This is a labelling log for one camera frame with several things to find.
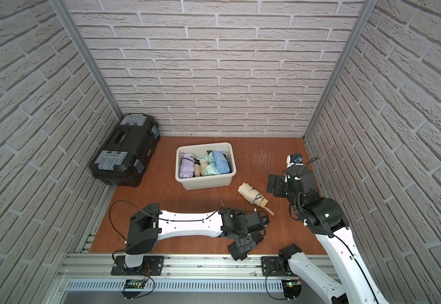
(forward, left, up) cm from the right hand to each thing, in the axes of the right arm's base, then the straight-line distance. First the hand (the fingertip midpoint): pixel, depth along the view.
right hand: (284, 178), depth 67 cm
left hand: (-12, +12, -22) cm, 28 cm away
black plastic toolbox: (+21, +68, -10) cm, 72 cm away
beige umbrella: (+24, +34, -24) cm, 49 cm away
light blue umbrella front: (+19, +22, -15) cm, 33 cm away
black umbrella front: (-19, +18, -16) cm, 30 cm away
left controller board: (-27, +60, -30) cm, 72 cm away
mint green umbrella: (+17, +28, -16) cm, 36 cm away
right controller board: (-31, -2, -29) cm, 43 cm away
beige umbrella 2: (+6, +8, -25) cm, 27 cm away
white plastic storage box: (+13, +31, -22) cm, 41 cm away
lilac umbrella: (+20, +39, -15) cm, 47 cm away
